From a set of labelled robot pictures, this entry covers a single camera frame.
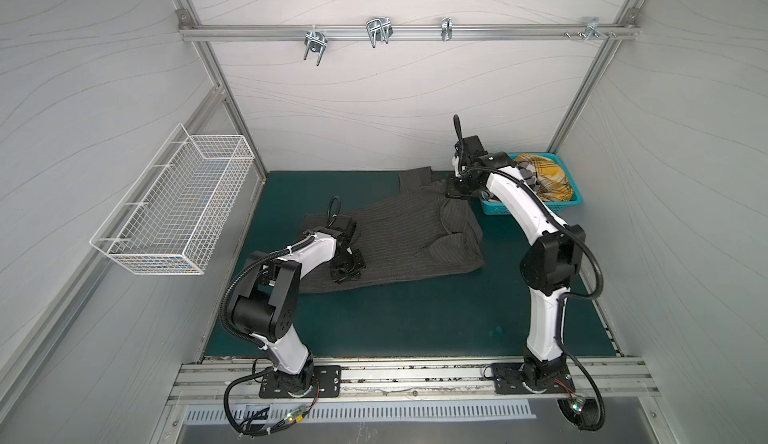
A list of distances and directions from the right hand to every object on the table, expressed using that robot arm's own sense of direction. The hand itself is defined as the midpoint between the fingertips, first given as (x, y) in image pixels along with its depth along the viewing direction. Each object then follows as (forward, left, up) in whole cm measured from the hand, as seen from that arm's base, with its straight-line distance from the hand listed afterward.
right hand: (456, 185), depth 92 cm
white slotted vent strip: (-58, +19, -19) cm, 64 cm away
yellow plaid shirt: (+10, -36, -9) cm, 39 cm away
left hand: (-22, +27, -16) cm, 39 cm away
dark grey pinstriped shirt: (-9, +10, -14) cm, 20 cm away
